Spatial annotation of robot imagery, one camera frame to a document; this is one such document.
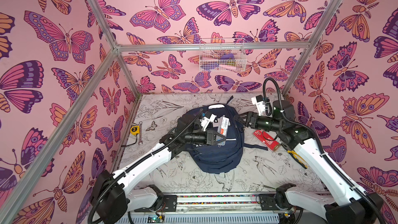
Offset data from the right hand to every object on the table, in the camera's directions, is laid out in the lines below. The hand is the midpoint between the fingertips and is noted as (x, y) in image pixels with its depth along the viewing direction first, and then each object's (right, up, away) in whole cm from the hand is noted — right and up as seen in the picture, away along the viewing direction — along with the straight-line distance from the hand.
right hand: (237, 117), depth 69 cm
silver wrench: (-54, -17, +26) cm, 63 cm away
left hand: (-6, -10, -4) cm, 12 cm away
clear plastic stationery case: (-7, -5, -2) cm, 9 cm away
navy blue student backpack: (-4, -22, +12) cm, 26 cm away
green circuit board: (-35, -48, +2) cm, 59 cm away
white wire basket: (-3, +33, +24) cm, 41 cm away
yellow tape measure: (-58, -10, +29) cm, 66 cm away
